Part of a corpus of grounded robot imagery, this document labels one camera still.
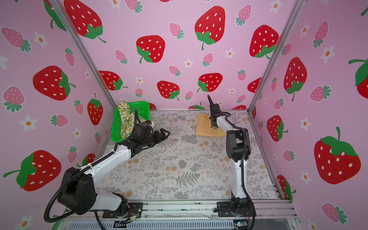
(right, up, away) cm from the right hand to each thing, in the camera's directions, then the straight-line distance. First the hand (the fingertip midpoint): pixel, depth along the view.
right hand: (218, 120), depth 105 cm
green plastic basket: (-61, +11, +13) cm, 63 cm away
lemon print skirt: (-70, +1, +3) cm, 70 cm away
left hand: (-35, -10, -20) cm, 42 cm away
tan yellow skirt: (-10, -5, +4) cm, 12 cm away
